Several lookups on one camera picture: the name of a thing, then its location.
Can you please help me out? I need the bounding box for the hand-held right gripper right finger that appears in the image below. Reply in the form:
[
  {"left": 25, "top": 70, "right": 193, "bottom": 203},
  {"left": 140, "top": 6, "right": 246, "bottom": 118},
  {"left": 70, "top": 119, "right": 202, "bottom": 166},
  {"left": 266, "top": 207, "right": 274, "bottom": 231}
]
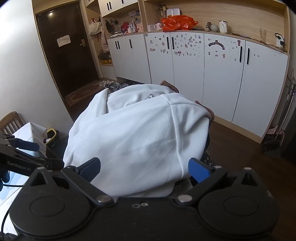
[{"left": 174, "top": 158, "right": 265, "bottom": 207}]

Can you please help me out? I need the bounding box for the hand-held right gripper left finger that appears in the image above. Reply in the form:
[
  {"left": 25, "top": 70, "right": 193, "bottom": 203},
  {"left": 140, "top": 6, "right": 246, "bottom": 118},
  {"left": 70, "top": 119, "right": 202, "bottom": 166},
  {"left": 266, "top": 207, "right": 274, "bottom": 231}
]
[{"left": 25, "top": 158, "right": 114, "bottom": 208}]

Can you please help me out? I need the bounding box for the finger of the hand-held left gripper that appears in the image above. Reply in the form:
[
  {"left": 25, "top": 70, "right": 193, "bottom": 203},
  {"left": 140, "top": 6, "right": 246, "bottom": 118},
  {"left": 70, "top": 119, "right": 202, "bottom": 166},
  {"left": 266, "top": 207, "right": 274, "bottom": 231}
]
[
  {"left": 43, "top": 159, "right": 65, "bottom": 171},
  {"left": 0, "top": 133, "right": 40, "bottom": 152}
]

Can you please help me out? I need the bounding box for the white polo shirt brown collar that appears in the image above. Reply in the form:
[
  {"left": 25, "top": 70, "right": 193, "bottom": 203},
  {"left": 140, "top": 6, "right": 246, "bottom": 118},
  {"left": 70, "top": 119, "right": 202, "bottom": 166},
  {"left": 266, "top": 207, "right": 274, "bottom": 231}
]
[{"left": 63, "top": 80, "right": 215, "bottom": 198}]

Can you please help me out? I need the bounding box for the person's left hand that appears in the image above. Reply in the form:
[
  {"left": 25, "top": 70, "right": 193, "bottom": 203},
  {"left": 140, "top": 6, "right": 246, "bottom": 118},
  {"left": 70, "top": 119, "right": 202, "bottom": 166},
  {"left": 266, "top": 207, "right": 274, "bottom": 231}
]
[{"left": 0, "top": 169, "right": 10, "bottom": 192}]

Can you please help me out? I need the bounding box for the white paper bag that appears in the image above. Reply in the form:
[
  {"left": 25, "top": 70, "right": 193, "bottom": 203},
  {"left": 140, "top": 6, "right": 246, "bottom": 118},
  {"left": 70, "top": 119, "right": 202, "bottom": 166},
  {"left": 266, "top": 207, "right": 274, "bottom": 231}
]
[{"left": 11, "top": 122, "right": 47, "bottom": 150}]

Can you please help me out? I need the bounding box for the dark floral cloth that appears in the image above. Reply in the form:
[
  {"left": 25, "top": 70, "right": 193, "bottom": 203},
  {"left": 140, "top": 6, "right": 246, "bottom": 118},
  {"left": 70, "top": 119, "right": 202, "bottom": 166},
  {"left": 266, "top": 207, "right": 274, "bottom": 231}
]
[{"left": 200, "top": 137, "right": 217, "bottom": 168}]

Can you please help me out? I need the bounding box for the yellow-trimmed black bag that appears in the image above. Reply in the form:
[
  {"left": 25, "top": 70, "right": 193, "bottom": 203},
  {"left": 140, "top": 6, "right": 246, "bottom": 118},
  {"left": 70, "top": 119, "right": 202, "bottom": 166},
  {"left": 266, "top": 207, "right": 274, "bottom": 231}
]
[{"left": 45, "top": 128, "right": 60, "bottom": 149}]

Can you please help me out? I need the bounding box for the wooden slatted chair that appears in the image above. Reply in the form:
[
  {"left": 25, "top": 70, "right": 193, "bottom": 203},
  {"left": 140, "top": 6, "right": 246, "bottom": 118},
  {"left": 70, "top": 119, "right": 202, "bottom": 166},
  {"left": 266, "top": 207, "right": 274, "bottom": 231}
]
[{"left": 0, "top": 111, "right": 25, "bottom": 136}]

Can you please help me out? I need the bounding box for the patterned door rug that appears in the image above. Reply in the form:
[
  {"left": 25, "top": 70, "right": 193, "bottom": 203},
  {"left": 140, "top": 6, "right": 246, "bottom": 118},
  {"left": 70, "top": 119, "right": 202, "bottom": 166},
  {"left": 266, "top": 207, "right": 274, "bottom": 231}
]
[{"left": 64, "top": 80, "right": 105, "bottom": 107}]

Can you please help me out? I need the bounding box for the dark dustpan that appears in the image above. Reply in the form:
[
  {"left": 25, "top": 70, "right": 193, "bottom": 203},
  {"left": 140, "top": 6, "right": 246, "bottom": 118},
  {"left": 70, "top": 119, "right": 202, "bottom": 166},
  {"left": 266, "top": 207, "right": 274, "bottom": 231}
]
[{"left": 262, "top": 130, "right": 286, "bottom": 158}]

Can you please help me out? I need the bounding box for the pile of shoes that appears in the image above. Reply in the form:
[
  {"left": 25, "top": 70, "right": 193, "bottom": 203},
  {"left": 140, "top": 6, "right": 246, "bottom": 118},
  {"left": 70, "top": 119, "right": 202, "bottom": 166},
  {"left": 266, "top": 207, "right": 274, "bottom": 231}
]
[{"left": 99, "top": 79, "right": 130, "bottom": 90}]

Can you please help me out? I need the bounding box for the dark brown door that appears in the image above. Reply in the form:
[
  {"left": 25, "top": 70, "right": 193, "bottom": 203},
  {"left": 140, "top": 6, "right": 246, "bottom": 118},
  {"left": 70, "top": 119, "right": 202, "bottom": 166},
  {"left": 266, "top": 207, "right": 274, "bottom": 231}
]
[{"left": 36, "top": 3, "right": 101, "bottom": 98}]

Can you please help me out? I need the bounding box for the white sticker-covered cabinet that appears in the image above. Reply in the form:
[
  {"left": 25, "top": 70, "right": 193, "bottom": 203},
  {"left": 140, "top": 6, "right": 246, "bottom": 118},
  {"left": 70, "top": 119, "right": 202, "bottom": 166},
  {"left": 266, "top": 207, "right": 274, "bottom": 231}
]
[{"left": 107, "top": 32, "right": 290, "bottom": 144}]

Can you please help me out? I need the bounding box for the white paper notice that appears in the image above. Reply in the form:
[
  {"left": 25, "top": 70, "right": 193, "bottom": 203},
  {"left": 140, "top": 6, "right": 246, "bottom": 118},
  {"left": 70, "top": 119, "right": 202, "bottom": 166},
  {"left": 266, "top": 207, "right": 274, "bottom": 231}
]
[{"left": 57, "top": 35, "right": 71, "bottom": 48}]

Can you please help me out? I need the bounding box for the metal pole rack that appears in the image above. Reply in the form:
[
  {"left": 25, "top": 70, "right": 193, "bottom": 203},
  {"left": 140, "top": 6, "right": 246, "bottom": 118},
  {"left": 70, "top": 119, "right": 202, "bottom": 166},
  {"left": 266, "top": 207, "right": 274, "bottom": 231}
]
[{"left": 276, "top": 70, "right": 296, "bottom": 139}]

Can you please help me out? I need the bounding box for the white hanging plastic bag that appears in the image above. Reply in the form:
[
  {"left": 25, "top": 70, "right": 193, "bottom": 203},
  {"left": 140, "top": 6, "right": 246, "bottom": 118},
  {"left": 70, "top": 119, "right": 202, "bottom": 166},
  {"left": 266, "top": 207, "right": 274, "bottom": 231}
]
[{"left": 87, "top": 20, "right": 102, "bottom": 36}]

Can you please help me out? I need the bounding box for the white jug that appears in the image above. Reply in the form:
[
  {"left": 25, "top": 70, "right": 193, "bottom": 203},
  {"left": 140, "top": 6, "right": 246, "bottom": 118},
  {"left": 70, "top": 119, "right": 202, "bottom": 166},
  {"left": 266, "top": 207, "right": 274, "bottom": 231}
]
[{"left": 218, "top": 20, "right": 229, "bottom": 33}]

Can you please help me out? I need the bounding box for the orange plastic bag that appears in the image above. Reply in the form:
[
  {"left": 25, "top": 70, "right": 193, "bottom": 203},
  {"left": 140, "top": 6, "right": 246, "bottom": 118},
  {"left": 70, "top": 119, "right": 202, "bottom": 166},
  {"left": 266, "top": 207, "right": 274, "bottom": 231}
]
[{"left": 161, "top": 15, "right": 199, "bottom": 32}]

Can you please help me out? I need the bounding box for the white power strip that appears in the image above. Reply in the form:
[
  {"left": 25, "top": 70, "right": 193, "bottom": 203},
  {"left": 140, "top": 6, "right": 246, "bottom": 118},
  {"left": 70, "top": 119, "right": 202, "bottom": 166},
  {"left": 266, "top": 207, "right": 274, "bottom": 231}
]
[{"left": 275, "top": 33, "right": 286, "bottom": 48}]

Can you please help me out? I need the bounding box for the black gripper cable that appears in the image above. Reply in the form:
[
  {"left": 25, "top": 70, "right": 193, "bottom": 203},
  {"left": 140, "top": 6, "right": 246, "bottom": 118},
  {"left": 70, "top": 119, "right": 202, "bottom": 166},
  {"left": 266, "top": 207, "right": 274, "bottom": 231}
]
[{"left": 0, "top": 183, "right": 25, "bottom": 233}]

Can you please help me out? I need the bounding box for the white wall cabinet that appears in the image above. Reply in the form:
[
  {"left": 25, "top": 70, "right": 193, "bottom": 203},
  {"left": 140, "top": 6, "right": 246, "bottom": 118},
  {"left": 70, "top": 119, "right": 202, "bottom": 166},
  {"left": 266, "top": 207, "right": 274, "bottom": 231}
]
[{"left": 98, "top": 0, "right": 139, "bottom": 17}]

